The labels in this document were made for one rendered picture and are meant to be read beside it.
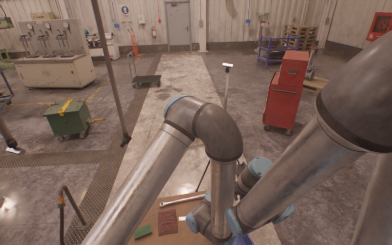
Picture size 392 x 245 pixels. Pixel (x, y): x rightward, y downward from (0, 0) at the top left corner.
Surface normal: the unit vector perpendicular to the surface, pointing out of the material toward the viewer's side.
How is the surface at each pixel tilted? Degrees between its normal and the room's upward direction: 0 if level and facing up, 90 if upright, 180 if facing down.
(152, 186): 72
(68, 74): 90
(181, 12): 90
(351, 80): 62
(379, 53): 45
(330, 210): 0
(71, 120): 90
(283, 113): 90
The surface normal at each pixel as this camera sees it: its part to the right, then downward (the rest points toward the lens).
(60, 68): -0.11, 0.50
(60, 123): 0.24, 0.48
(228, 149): 0.15, 0.22
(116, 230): 0.25, -0.08
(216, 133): -0.13, 0.09
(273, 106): -0.44, 0.46
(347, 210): -0.03, -0.86
